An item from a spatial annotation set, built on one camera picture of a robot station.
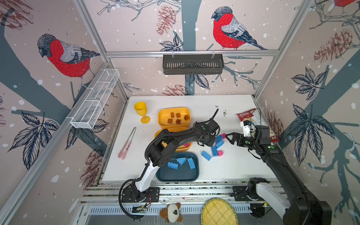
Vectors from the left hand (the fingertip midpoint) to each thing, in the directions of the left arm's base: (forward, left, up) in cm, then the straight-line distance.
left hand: (213, 140), depth 91 cm
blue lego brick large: (-7, -1, -2) cm, 7 cm away
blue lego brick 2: (+3, -5, -3) cm, 6 cm away
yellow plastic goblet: (+21, +50, +9) cm, 55 cm away
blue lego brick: (-14, +15, -2) cm, 20 cm away
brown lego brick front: (+17, +30, -2) cm, 34 cm away
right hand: (-1, -10, +10) cm, 14 cm away
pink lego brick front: (-8, -4, -2) cm, 9 cm away
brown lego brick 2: (+17, +24, -2) cm, 29 cm away
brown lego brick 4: (+23, +28, -2) cm, 36 cm away
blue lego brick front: (-9, +5, -3) cm, 11 cm away
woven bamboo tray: (-38, +2, -2) cm, 38 cm away
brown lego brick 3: (+20, +18, -1) cm, 26 cm away
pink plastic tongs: (-10, +58, 0) cm, 59 cm away
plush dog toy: (-38, +25, 0) cm, 46 cm away
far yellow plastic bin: (+22, +27, -3) cm, 35 cm away
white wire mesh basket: (+1, +70, +27) cm, 75 cm away
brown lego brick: (+22, +24, -2) cm, 33 cm away
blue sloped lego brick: (-13, +21, -1) cm, 24 cm away
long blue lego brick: (-16, +26, -1) cm, 30 cm away
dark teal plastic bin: (-16, +20, -3) cm, 26 cm away
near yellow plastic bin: (-6, +20, +2) cm, 21 cm away
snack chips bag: (+17, -33, +1) cm, 37 cm away
